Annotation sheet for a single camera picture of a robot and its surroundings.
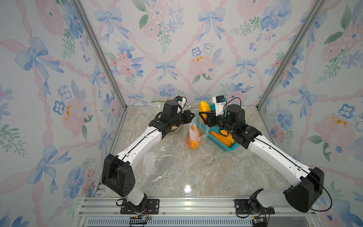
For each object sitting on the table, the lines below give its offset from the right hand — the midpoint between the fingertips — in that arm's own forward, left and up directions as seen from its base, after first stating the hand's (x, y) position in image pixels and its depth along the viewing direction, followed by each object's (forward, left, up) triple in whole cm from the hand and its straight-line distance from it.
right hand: (203, 111), depth 73 cm
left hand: (+2, +3, -4) cm, 5 cm away
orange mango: (-3, +5, -20) cm, 21 cm away
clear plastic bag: (-14, +33, -33) cm, 48 cm away
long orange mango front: (-1, -13, -24) cm, 27 cm away
